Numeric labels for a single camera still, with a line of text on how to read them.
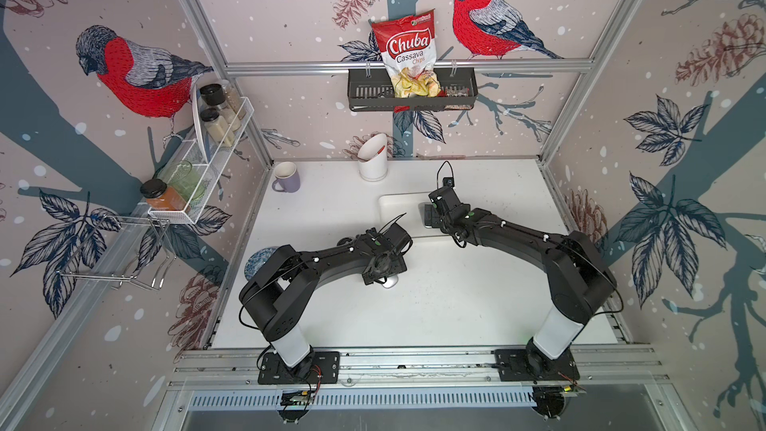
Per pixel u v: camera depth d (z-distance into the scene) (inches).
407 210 41.2
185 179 26.2
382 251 25.9
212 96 31.1
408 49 31.5
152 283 24.0
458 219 27.2
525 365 26.3
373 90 37.4
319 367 28.7
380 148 42.0
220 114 31.0
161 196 23.4
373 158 41.3
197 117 25.3
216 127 29.9
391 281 34.6
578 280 18.3
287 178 40.8
